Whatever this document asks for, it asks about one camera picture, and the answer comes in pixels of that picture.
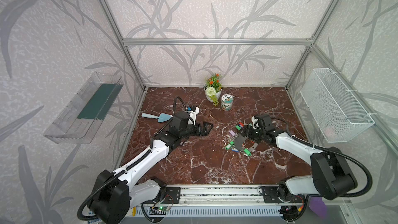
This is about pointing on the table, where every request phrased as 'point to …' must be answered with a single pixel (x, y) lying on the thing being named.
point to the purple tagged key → (232, 132)
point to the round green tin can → (226, 102)
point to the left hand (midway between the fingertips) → (208, 121)
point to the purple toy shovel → (317, 206)
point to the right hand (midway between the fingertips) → (243, 128)
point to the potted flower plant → (212, 88)
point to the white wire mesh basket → (339, 115)
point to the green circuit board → (158, 210)
